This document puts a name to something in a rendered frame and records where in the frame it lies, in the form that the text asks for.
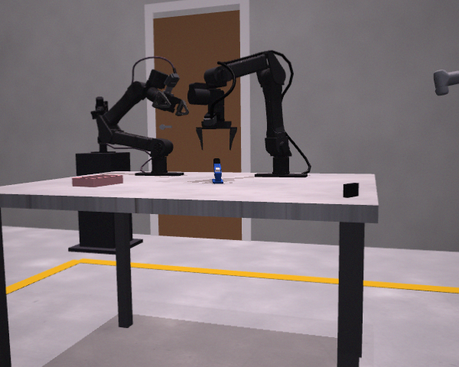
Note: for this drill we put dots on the blue stapler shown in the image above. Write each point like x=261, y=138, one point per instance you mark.
x=217, y=171

